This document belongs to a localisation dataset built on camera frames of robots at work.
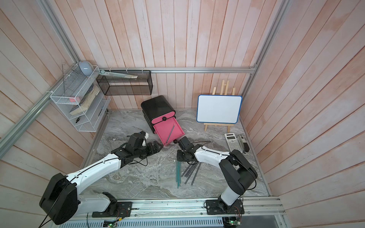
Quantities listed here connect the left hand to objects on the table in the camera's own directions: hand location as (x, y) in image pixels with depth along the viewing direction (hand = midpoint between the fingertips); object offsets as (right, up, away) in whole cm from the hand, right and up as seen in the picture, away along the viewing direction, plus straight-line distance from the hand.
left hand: (158, 150), depth 83 cm
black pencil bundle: (+20, -14, +5) cm, 24 cm away
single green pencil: (+7, +10, +16) cm, 20 cm away
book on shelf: (-40, +30, -4) cm, 50 cm away
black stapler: (+57, +2, +11) cm, 58 cm away
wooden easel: (+50, +15, +20) cm, 56 cm away
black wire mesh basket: (-35, +45, +23) cm, 62 cm away
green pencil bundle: (+13, -13, +2) cm, 19 cm away
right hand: (+13, -5, +8) cm, 16 cm away
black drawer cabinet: (-9, +30, +39) cm, 50 cm away
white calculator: (+51, +3, +15) cm, 53 cm away
